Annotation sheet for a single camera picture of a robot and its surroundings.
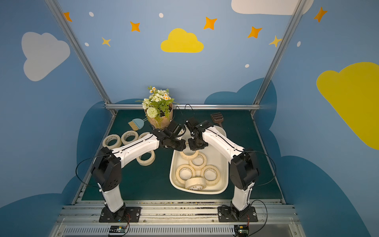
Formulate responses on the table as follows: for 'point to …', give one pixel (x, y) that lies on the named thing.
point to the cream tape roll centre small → (199, 162)
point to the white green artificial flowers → (158, 104)
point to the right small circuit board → (241, 230)
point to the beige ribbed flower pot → (160, 123)
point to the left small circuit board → (117, 229)
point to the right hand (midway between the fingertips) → (197, 146)
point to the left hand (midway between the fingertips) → (184, 144)
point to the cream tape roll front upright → (195, 183)
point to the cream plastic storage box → (213, 158)
